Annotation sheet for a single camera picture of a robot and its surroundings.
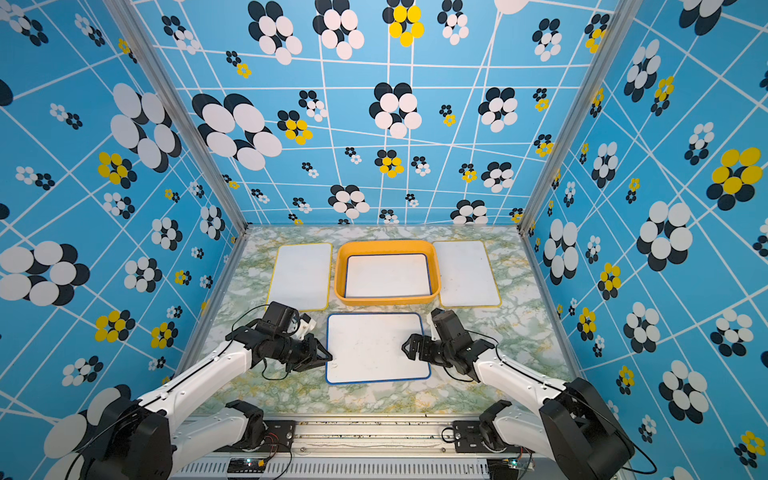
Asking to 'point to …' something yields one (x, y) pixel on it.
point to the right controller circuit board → (504, 468)
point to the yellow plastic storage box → (366, 247)
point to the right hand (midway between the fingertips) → (418, 350)
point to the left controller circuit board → (246, 465)
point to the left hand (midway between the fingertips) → (334, 356)
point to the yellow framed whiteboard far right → (465, 276)
